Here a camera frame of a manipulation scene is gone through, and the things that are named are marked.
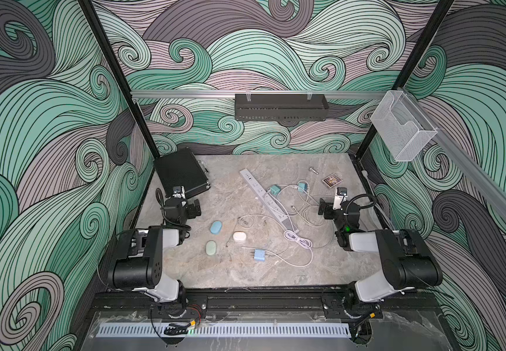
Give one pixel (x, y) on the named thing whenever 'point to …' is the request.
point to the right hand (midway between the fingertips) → (331, 199)
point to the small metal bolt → (313, 170)
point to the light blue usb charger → (259, 254)
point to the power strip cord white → (291, 236)
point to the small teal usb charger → (303, 186)
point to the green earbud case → (210, 248)
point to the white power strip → (277, 212)
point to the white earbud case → (240, 236)
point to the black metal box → (181, 168)
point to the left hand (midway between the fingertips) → (186, 199)
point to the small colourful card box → (332, 180)
